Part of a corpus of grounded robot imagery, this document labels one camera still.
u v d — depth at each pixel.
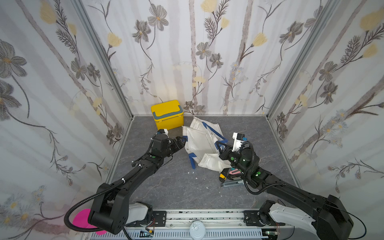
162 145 0.64
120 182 0.46
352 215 0.39
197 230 0.66
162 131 0.78
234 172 0.87
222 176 0.88
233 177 0.86
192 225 0.67
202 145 0.96
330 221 0.40
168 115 1.02
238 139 0.66
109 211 0.41
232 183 0.85
